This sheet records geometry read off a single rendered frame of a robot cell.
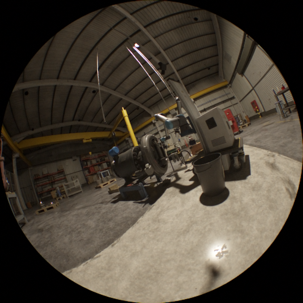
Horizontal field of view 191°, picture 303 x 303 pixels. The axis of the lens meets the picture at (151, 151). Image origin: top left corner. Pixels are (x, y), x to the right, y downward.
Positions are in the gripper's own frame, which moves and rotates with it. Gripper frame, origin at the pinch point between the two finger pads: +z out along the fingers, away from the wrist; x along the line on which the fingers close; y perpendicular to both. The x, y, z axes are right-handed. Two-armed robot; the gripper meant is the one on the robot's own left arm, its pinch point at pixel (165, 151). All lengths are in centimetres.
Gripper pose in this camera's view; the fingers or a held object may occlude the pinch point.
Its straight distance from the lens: 226.3
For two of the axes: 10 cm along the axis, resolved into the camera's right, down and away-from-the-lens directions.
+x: -8.3, 3.5, 4.3
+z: 3.7, 9.3, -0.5
